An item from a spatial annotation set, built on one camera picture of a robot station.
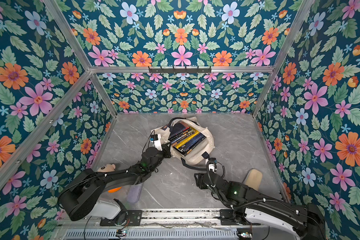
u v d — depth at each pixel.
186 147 0.92
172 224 0.73
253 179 0.82
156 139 0.74
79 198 0.43
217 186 0.54
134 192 0.80
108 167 0.85
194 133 0.96
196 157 0.92
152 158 0.65
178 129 0.93
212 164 0.71
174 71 0.91
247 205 0.49
